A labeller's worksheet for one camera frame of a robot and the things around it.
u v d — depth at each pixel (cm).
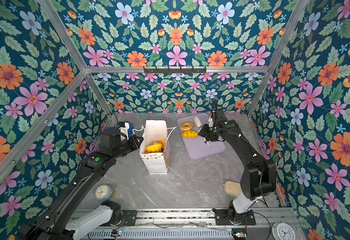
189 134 104
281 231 67
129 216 74
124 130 66
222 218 73
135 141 64
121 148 60
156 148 78
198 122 89
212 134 72
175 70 92
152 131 84
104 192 78
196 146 102
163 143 90
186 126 106
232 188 81
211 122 78
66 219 45
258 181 44
